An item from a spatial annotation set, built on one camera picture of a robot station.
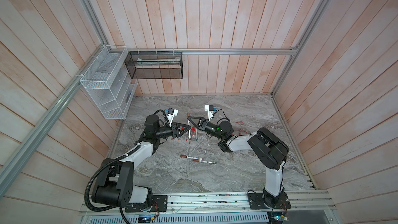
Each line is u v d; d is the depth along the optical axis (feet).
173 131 2.34
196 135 3.16
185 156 2.91
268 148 1.72
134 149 1.75
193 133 3.23
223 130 2.26
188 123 2.53
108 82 2.25
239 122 3.44
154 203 2.39
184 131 2.50
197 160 2.86
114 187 1.39
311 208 2.39
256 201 2.40
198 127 2.46
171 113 2.44
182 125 2.50
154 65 3.41
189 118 2.55
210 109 2.56
